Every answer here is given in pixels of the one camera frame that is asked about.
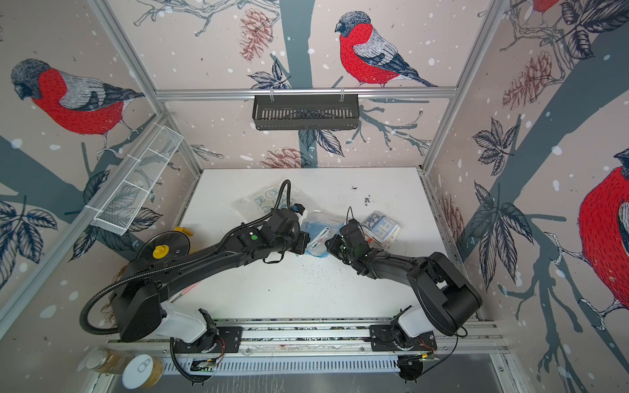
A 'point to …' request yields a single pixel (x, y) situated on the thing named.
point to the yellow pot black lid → (164, 246)
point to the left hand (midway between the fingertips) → (315, 237)
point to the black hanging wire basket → (305, 111)
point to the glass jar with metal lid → (108, 361)
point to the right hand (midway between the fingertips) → (325, 239)
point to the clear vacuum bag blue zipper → (246, 205)
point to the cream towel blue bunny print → (267, 198)
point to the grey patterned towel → (379, 231)
